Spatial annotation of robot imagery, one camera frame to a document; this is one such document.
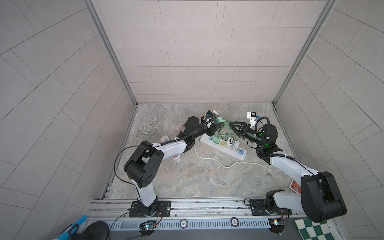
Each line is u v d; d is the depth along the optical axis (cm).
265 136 60
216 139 89
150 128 100
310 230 65
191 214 71
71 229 51
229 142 85
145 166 46
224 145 91
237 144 85
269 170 81
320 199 40
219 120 78
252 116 73
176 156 85
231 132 77
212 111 69
